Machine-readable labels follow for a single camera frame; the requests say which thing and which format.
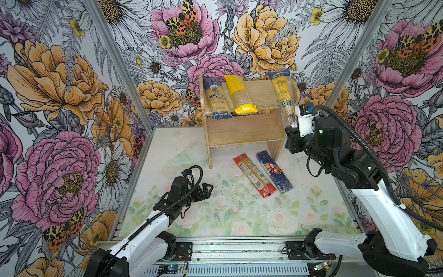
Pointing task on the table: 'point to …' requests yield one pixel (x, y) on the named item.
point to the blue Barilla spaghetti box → (281, 182)
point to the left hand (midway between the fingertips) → (205, 193)
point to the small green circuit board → (168, 269)
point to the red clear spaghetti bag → (259, 179)
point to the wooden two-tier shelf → (266, 126)
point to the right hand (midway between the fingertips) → (292, 134)
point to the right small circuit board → (322, 266)
